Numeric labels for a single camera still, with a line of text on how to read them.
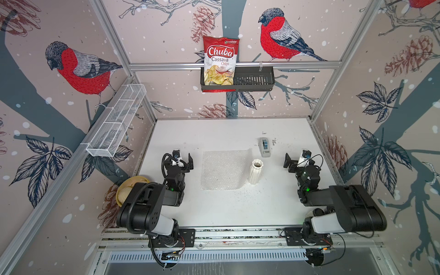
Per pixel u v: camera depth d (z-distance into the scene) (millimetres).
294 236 729
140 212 432
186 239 729
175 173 681
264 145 1012
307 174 689
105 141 713
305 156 757
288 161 832
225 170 952
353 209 439
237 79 1067
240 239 742
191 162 835
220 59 835
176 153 765
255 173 799
